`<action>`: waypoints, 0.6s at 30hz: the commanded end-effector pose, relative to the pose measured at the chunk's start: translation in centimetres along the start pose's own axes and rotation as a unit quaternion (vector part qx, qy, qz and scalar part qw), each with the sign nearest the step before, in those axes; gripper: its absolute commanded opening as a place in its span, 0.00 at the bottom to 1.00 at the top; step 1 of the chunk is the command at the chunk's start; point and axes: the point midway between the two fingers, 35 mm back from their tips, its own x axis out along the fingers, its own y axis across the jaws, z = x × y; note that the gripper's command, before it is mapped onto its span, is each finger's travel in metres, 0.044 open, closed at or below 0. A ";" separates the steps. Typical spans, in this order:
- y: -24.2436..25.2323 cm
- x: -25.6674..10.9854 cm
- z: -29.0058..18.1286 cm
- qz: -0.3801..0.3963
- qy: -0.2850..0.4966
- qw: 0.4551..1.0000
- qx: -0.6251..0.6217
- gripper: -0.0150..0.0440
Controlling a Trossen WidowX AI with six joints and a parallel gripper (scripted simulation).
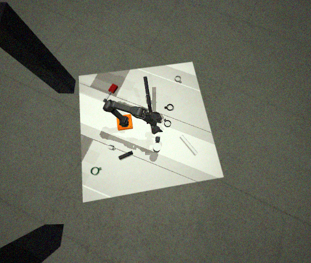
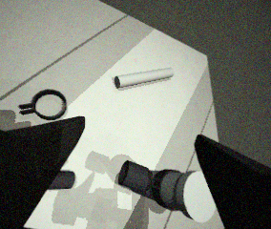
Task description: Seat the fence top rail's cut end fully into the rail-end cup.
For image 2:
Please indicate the black metal pipe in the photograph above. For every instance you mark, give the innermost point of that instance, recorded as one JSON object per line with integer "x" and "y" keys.
{"x": 63, "y": 180}

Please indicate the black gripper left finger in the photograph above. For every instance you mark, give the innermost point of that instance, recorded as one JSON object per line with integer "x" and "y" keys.
{"x": 30, "y": 159}

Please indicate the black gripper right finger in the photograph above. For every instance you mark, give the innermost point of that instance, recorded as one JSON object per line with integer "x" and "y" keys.
{"x": 239, "y": 185}

